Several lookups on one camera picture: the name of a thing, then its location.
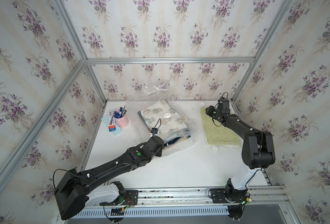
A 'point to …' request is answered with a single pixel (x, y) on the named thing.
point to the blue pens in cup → (122, 112)
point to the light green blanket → (217, 134)
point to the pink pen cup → (123, 122)
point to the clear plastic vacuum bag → (159, 111)
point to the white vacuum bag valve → (167, 115)
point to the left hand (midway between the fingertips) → (160, 146)
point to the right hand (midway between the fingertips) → (209, 109)
